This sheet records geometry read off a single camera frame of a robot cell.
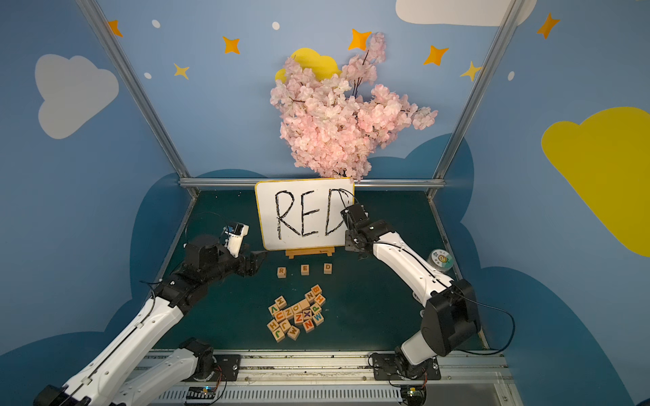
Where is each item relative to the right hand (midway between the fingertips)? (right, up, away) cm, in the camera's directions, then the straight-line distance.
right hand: (362, 238), depth 86 cm
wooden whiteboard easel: (-26, -7, +9) cm, 28 cm away
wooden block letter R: (-29, -13, +6) cm, 33 cm away
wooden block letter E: (-21, -13, +7) cm, 25 cm away
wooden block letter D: (-12, -12, +7) cm, 18 cm away
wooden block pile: (-25, -26, -4) cm, 37 cm away
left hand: (-34, -1, -10) cm, 35 cm away
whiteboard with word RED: (-21, +9, +4) cm, 23 cm away
